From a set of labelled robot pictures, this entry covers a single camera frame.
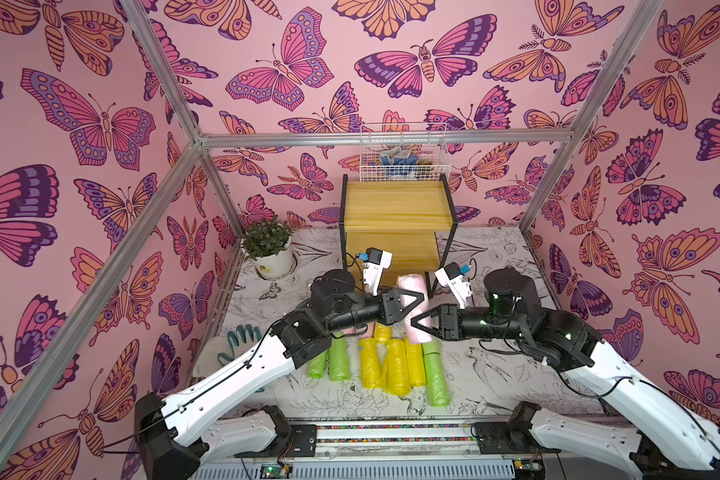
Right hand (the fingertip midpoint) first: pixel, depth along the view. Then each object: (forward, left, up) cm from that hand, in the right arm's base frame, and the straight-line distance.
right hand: (416, 320), depth 59 cm
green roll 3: (-5, -9, -29) cm, 31 cm away
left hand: (+3, -1, +2) cm, 4 cm away
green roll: (0, +24, -28) cm, 37 cm away
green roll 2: (+1, +18, -30) cm, 35 cm away
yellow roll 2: (0, +10, -29) cm, 31 cm away
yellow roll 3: (-2, +2, -29) cm, 29 cm away
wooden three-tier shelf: (+28, -1, 0) cm, 28 cm away
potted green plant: (+33, +42, -14) cm, 55 cm away
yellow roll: (+11, +6, -29) cm, 31 cm away
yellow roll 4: (+2, -3, -30) cm, 30 cm away
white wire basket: (+54, 0, +1) cm, 54 cm away
